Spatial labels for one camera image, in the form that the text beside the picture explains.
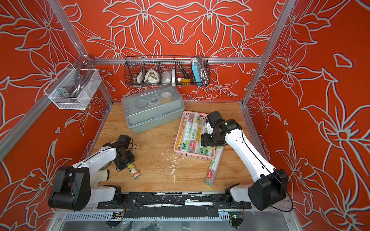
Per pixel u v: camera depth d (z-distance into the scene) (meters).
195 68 0.83
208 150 0.87
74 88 0.78
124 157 0.70
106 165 0.57
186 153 0.85
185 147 0.85
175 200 0.74
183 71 0.95
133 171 0.81
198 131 0.96
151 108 0.90
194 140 0.88
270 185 0.38
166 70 0.95
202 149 0.88
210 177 0.77
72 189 0.41
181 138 0.93
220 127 0.53
